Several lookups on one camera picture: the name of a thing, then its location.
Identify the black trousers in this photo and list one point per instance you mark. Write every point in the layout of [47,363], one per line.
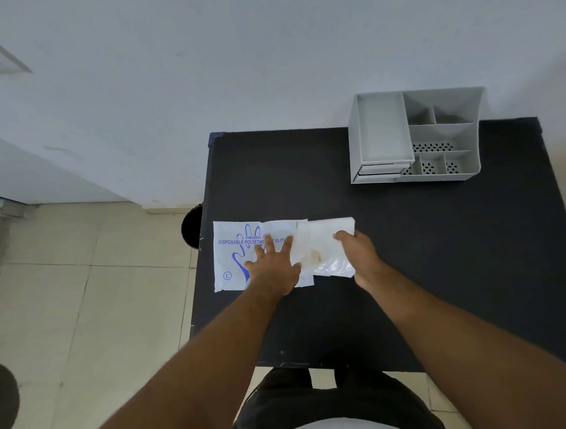
[353,398]

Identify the person's right forearm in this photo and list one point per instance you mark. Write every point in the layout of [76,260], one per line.
[464,353]

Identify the grey plastic organiser tray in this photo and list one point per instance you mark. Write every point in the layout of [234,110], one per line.
[382,128]

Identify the person's left forearm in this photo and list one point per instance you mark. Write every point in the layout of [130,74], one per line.
[208,362]

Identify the person's right hand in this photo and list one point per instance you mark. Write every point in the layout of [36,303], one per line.
[362,260]

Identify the white wall switch plate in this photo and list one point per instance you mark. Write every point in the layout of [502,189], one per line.
[11,64]

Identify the person's left hand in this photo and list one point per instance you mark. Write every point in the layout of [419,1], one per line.
[274,272]

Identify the blue table corner cap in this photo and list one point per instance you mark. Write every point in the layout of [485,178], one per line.
[215,136]

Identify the white shirt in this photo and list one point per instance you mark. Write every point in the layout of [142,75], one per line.
[345,425]

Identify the white glove packet blue print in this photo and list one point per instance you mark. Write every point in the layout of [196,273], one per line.
[230,260]

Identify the black trash bin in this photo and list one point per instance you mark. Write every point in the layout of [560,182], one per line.
[191,227]

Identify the dark round floor mat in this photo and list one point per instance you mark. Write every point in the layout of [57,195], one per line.
[8,398]

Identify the white door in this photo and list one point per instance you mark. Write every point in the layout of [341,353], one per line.
[44,181]

